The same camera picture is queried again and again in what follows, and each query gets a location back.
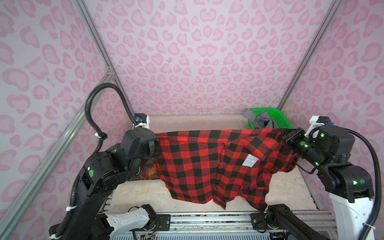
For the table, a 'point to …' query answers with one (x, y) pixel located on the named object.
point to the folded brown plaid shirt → (148, 170)
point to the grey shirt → (260, 121)
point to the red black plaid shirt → (230, 167)
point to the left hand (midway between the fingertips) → (155, 135)
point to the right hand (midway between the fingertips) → (281, 127)
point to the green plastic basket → (272, 113)
